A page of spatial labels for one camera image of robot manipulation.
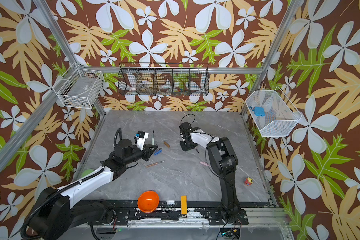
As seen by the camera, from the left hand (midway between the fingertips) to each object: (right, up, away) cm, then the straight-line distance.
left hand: (155, 144), depth 80 cm
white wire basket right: (+67, +15, -2) cm, 69 cm away
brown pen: (-3, -14, +13) cm, 19 cm away
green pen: (-1, +4, -3) cm, 5 cm away
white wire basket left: (-45, +32, +6) cm, 56 cm away
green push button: (-43, -18, +9) cm, 48 cm away
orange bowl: (-4, -30, -2) cm, 30 cm away
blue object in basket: (+60, +19, +6) cm, 63 cm away
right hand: (+17, -4, +20) cm, 27 cm away
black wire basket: (+6, +41, +17) cm, 45 cm away
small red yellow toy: (+51, -20, 0) cm, 55 cm away
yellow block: (+15, -31, -3) cm, 35 cm away
